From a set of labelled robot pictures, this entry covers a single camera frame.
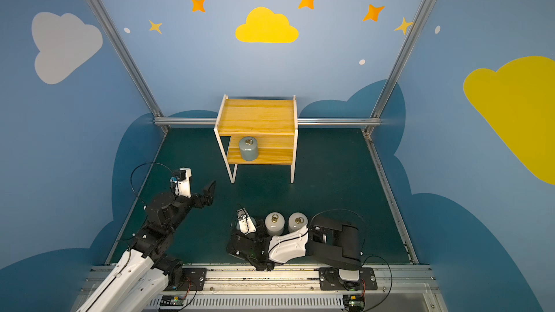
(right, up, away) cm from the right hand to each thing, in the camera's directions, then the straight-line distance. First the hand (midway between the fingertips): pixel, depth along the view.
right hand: (246, 222), depth 84 cm
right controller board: (+39, -24, -11) cm, 47 cm away
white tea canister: (+12, +1, -4) cm, 12 cm away
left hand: (-14, +19, -8) cm, 25 cm away
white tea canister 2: (+20, +2, -4) cm, 20 cm away
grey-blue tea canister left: (+1, +30, -1) cm, 30 cm away
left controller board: (-23, -22, -13) cm, 34 cm away
